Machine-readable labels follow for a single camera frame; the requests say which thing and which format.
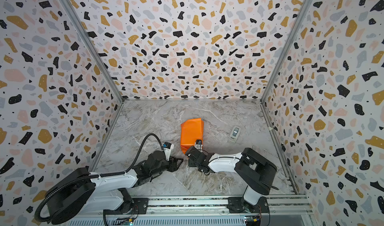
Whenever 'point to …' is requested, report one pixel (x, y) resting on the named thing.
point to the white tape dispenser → (234, 134)
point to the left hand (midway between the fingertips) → (182, 159)
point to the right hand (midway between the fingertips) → (192, 159)
